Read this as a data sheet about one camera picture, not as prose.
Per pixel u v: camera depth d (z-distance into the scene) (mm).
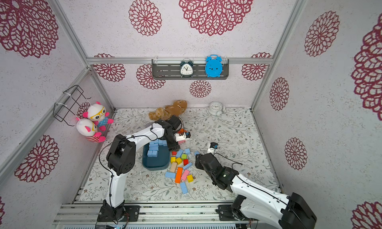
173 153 941
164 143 947
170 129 728
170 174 861
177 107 1097
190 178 841
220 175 593
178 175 855
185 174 859
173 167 877
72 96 791
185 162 893
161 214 756
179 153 942
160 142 965
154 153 922
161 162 918
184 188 815
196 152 949
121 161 539
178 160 901
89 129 842
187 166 883
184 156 919
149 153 916
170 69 939
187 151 947
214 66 901
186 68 898
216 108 1166
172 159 904
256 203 468
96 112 933
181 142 872
